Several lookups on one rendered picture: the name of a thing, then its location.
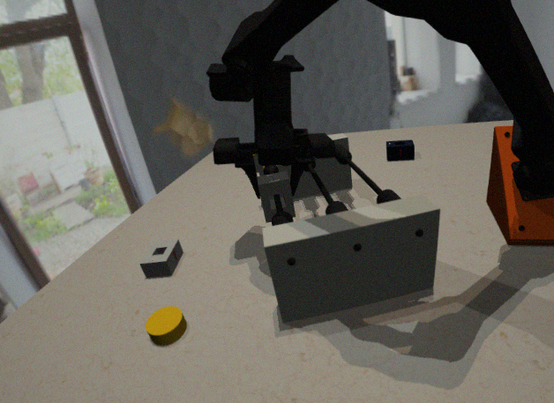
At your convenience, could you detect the yellow short cylinder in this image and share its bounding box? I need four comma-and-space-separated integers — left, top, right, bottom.
146, 306, 187, 346

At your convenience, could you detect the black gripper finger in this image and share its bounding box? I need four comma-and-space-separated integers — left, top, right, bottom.
235, 155, 260, 198
290, 156, 316, 197

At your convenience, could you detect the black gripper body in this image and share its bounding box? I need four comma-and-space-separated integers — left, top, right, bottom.
213, 102, 335, 164

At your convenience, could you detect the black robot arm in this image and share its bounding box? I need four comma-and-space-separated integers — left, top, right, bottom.
206, 0, 554, 201

